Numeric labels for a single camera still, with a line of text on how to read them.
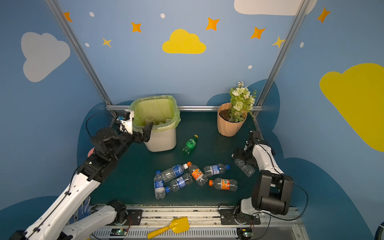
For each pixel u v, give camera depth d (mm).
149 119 969
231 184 806
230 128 979
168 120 988
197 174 839
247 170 892
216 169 861
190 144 990
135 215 752
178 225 719
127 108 830
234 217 747
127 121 523
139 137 572
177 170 855
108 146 465
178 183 809
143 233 704
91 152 857
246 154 769
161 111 974
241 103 902
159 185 800
